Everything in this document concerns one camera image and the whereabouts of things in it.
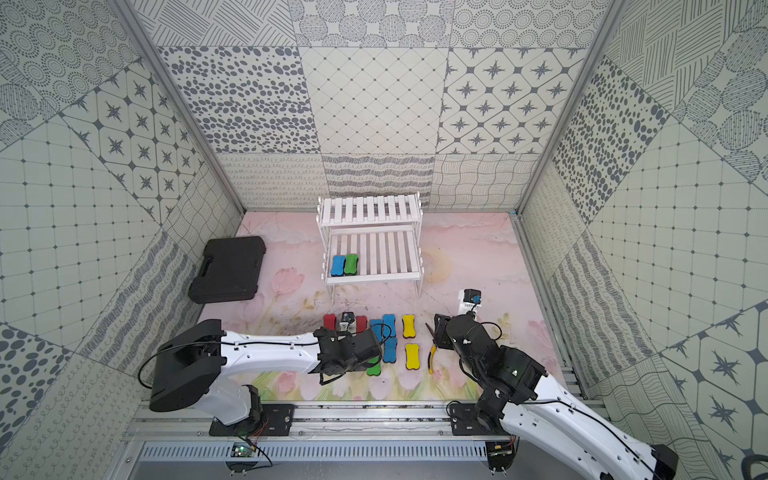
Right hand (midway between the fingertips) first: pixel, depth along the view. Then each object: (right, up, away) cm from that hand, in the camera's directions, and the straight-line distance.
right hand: (444, 321), depth 75 cm
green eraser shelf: (-18, -15, +6) cm, 25 cm away
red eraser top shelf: (-33, -5, +16) cm, 37 cm away
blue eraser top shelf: (-18, -5, +14) cm, 24 cm away
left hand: (-21, -12, +7) cm, 25 cm away
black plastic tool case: (-69, +10, +25) cm, 74 cm away
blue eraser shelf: (-30, +13, +13) cm, 35 cm away
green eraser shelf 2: (-26, +14, +13) cm, 32 cm away
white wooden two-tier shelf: (-20, +21, +20) cm, 35 cm away
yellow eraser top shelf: (-8, -6, +14) cm, 18 cm away
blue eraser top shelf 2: (-14, -4, +16) cm, 22 cm away
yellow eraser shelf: (-8, -12, +9) cm, 16 cm away
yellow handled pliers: (-2, -12, +9) cm, 15 cm away
